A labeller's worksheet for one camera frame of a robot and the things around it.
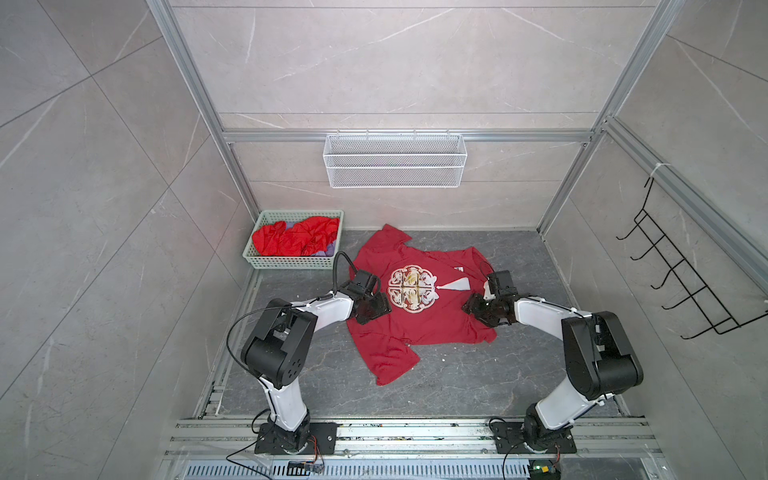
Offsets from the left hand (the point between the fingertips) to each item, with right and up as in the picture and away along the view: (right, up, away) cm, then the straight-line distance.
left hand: (385, 303), depth 96 cm
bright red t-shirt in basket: (-29, +22, +14) cm, 39 cm away
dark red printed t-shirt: (+14, +3, +5) cm, 15 cm away
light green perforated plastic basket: (-38, +31, +23) cm, 54 cm away
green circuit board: (+39, -36, -25) cm, 59 cm away
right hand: (+27, -1, +1) cm, 28 cm away
